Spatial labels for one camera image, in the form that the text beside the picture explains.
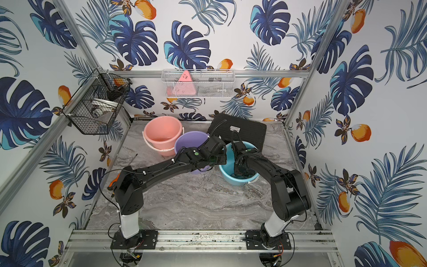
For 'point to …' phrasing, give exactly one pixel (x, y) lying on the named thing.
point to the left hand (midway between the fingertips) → (226, 162)
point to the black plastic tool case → (232, 129)
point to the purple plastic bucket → (192, 139)
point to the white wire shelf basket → (199, 83)
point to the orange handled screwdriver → (114, 183)
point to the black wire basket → (98, 103)
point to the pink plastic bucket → (160, 133)
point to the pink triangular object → (184, 85)
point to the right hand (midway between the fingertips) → (244, 172)
